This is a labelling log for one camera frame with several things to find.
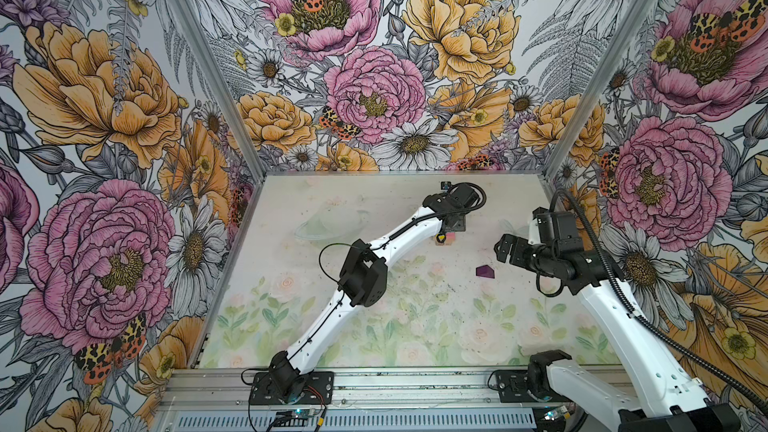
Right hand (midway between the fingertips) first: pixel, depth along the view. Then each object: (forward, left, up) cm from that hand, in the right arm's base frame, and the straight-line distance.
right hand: (512, 261), depth 76 cm
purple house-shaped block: (+6, +2, -17) cm, 18 cm away
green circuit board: (-28, +52, -18) cm, 62 cm away
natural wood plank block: (+18, +12, -18) cm, 28 cm away
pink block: (+20, +10, -17) cm, 28 cm away
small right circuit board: (-30, -8, -19) cm, 36 cm away
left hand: (+19, +13, -11) cm, 25 cm away
